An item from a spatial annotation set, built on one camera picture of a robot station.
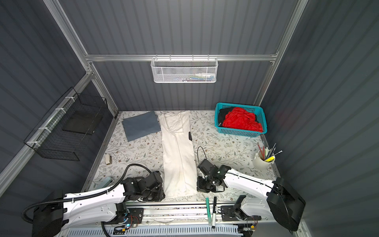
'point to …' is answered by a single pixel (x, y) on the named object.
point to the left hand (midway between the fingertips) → (165, 198)
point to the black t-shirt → (222, 113)
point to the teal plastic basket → (260, 117)
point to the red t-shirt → (241, 118)
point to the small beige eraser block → (107, 159)
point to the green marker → (208, 210)
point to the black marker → (214, 215)
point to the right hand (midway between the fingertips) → (198, 191)
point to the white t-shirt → (179, 165)
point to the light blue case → (104, 182)
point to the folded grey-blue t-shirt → (138, 126)
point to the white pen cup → (263, 159)
